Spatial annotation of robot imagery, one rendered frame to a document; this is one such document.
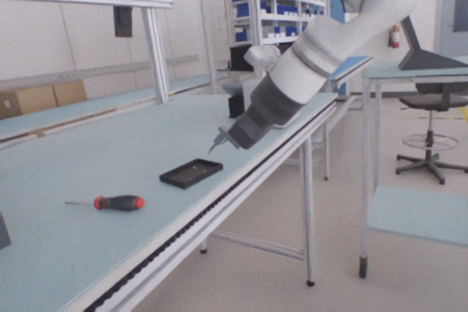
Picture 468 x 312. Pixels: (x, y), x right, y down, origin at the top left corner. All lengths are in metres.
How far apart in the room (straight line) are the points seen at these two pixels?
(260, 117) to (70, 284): 0.33
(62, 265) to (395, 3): 0.52
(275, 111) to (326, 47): 0.11
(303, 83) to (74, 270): 0.39
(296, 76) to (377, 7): 0.12
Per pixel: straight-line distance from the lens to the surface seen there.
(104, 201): 0.59
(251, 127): 0.48
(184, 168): 0.69
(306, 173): 1.49
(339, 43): 0.43
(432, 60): 1.48
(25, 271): 0.51
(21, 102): 3.97
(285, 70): 0.44
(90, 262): 0.47
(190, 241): 0.57
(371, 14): 0.41
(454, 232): 1.83
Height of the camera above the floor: 1.25
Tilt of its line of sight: 16 degrees down
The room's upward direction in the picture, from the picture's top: 6 degrees counter-clockwise
